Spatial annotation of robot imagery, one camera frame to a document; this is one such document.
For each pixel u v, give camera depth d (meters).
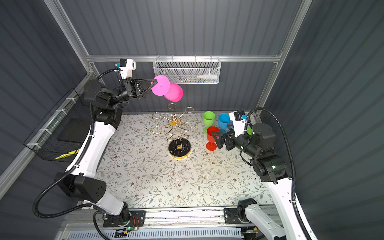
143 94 0.53
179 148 0.98
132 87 0.52
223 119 1.00
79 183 0.41
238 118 0.50
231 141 0.53
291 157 0.44
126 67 0.52
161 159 0.94
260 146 0.43
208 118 0.97
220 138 0.53
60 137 0.70
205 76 0.91
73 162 0.44
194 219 0.74
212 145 0.99
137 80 0.52
